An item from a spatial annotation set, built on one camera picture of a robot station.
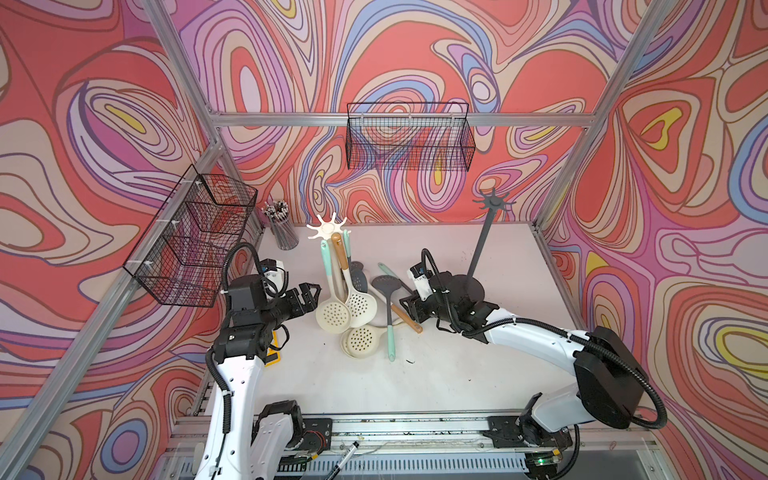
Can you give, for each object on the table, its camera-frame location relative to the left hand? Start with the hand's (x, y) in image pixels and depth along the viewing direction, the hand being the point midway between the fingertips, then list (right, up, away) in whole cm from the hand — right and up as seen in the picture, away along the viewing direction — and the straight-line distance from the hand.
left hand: (310, 292), depth 74 cm
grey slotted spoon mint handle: (+20, 0, +22) cm, 30 cm away
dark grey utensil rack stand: (+48, -2, +24) cm, 53 cm away
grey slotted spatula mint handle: (+23, +2, +26) cm, 34 cm away
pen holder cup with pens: (-18, +23, +25) cm, 38 cm away
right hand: (+26, -5, +10) cm, 29 cm away
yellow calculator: (-14, -20, +12) cm, 27 cm away
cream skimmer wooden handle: (+12, -6, +10) cm, 16 cm away
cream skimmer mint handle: (+5, -8, +6) cm, 11 cm away
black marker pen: (+10, -39, -4) cm, 40 cm away
